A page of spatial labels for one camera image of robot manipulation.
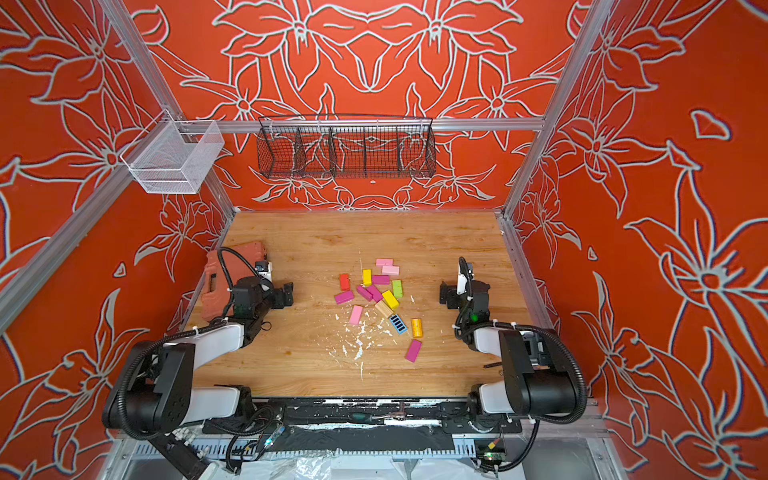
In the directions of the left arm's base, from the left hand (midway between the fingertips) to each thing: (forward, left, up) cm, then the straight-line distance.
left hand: (277, 281), depth 93 cm
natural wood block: (-4, -34, -5) cm, 35 cm away
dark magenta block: (0, -32, -5) cm, 32 cm away
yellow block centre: (-2, -37, -4) cm, 37 cm away
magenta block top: (+5, -33, -4) cm, 34 cm away
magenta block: (-1, -21, -5) cm, 22 cm away
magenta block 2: (0, -28, -5) cm, 28 cm away
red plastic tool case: (-11, +2, +24) cm, 27 cm away
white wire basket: (+28, +35, +26) cm, 52 cm away
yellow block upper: (+7, -28, -5) cm, 29 cm away
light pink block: (+11, -36, -6) cm, 38 cm away
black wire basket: (+41, -18, +24) cm, 51 cm away
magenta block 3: (-16, -44, -9) cm, 47 cm away
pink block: (+14, -33, -5) cm, 36 cm away
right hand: (+4, -58, +1) cm, 58 cm away
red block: (+6, -20, -7) cm, 22 cm away
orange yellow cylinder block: (-10, -45, -5) cm, 46 cm away
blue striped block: (-10, -39, -4) cm, 40 cm away
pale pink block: (-7, -26, -5) cm, 27 cm away
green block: (+3, -39, -5) cm, 39 cm away
